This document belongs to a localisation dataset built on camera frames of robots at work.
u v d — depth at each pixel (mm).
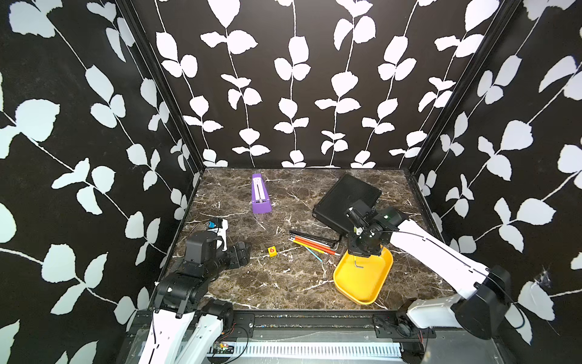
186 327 452
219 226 600
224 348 712
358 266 747
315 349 701
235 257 596
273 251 884
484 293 396
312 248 924
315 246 925
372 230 543
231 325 678
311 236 963
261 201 998
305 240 948
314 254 903
